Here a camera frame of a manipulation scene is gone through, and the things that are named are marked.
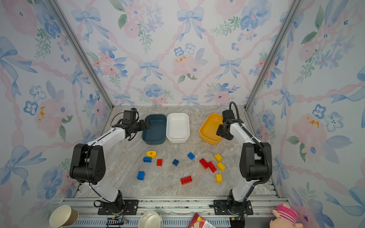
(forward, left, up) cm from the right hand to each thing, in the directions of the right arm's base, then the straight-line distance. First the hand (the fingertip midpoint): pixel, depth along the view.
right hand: (222, 133), depth 95 cm
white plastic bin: (+8, +30, -5) cm, 32 cm away
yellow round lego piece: (-14, +46, -4) cm, 48 cm away
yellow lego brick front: (-28, +5, -6) cm, 29 cm away
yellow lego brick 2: (-20, +2, -7) cm, 21 cm away
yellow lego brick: (-15, +4, -6) cm, 16 cm away
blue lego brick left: (-17, +49, -6) cm, 52 cm away
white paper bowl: (-48, +42, -7) cm, 64 cm away
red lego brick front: (-29, +24, -7) cm, 38 cm away
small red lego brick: (-18, +41, -7) cm, 45 cm away
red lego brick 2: (-22, +8, -6) cm, 24 cm away
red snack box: (-48, +18, -4) cm, 52 cm away
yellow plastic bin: (+9, +7, -8) cm, 14 cm away
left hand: (+4, +52, +5) cm, 53 cm away
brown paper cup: (-47, +86, -7) cm, 98 cm away
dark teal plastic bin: (+2, +46, -5) cm, 46 cm away
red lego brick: (-19, +13, -6) cm, 24 cm away
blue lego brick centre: (-13, +21, -7) cm, 26 cm away
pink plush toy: (-46, -23, -2) cm, 51 cm away
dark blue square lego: (-19, +31, -6) cm, 36 cm away
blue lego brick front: (-27, +51, -6) cm, 58 cm away
